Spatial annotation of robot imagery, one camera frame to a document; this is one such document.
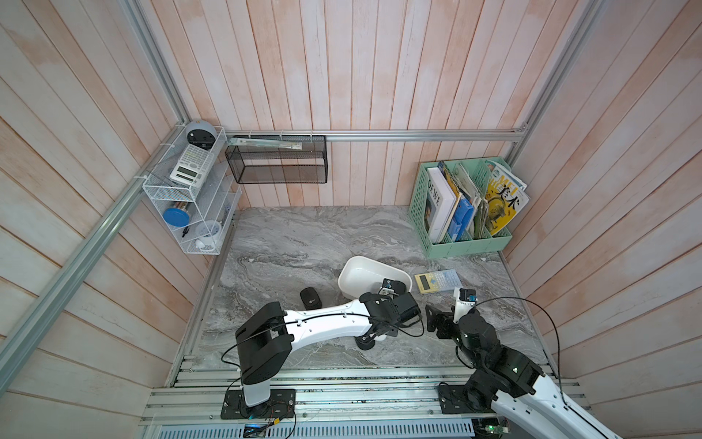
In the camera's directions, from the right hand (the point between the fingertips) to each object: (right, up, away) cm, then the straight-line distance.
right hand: (437, 305), depth 79 cm
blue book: (+14, +23, +17) cm, 32 cm away
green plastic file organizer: (+32, +19, +24) cm, 45 cm away
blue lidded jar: (-75, +26, -2) cm, 80 cm away
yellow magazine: (+32, +35, +20) cm, 52 cm away
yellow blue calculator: (+6, +4, +18) cm, 19 cm away
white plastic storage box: (-23, +5, +22) cm, 32 cm away
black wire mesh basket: (-53, +51, +26) cm, 78 cm away
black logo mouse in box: (-9, +3, +14) cm, 17 cm away
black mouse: (-39, -1, +12) cm, 41 cm away
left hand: (-16, -6, +2) cm, 18 cm away
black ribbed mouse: (-21, -13, +6) cm, 26 cm away
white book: (+5, +32, +11) cm, 34 cm away
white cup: (-69, +22, +3) cm, 73 cm away
